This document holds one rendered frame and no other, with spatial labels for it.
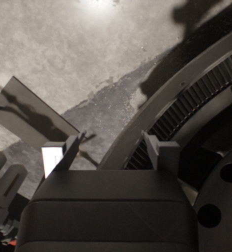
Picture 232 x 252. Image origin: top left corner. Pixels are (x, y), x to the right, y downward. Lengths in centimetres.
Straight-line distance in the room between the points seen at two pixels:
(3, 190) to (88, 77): 50
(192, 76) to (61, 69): 53
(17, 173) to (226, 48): 73
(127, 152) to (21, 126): 78
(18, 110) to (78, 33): 47
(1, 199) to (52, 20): 61
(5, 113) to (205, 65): 87
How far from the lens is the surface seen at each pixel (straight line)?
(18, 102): 91
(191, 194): 74
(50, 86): 80
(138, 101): 74
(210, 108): 35
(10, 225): 76
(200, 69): 34
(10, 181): 77
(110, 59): 68
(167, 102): 32
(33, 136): 102
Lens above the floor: 64
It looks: 51 degrees down
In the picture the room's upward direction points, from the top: 169 degrees counter-clockwise
